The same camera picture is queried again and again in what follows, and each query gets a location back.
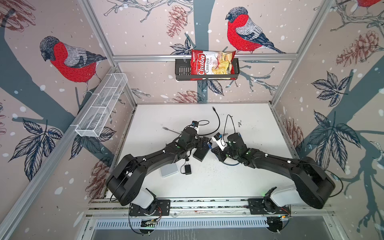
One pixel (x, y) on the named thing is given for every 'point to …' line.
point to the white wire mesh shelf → (91, 125)
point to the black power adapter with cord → (187, 168)
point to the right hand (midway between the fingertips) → (211, 152)
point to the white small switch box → (169, 169)
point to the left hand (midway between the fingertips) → (203, 137)
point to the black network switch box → (200, 153)
